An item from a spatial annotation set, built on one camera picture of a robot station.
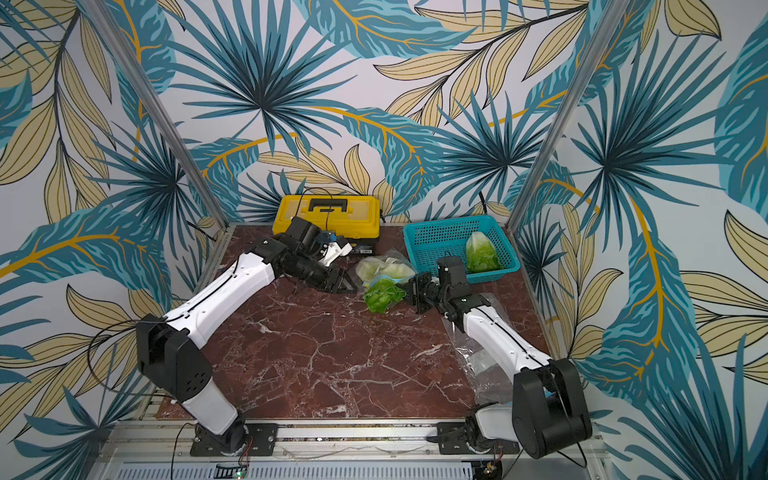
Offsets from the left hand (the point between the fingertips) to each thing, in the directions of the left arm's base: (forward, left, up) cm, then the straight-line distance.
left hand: (350, 294), depth 76 cm
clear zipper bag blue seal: (+26, -10, -15) cm, 32 cm away
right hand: (+6, -11, -3) cm, 13 cm away
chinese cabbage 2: (+2, -8, -2) cm, 8 cm away
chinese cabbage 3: (+24, -41, -12) cm, 49 cm away
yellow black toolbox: (+36, +2, -9) cm, 37 cm away
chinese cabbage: (+19, -5, -14) cm, 23 cm away
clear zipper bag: (-15, -39, -22) cm, 47 cm away
